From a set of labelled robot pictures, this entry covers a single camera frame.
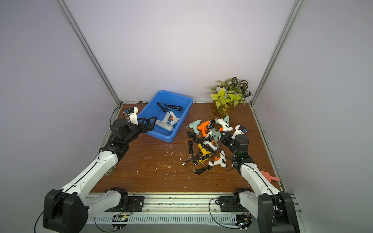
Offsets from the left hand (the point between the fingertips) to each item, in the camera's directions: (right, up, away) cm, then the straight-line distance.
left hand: (152, 117), depth 77 cm
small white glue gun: (+39, -27, +9) cm, 48 cm away
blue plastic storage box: (-9, +5, +32) cm, 34 cm away
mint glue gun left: (+24, -6, +26) cm, 36 cm away
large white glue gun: (+5, -2, +30) cm, 30 cm away
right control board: (+47, -51, -8) cm, 70 cm away
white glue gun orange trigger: (+10, -2, +29) cm, 30 cm away
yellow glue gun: (+30, -24, +9) cm, 40 cm away
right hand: (+40, -7, +6) cm, 41 cm away
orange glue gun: (+30, -8, +25) cm, 39 cm away
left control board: (-15, -53, -6) cm, 55 cm away
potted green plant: (+50, +18, +23) cm, 58 cm away
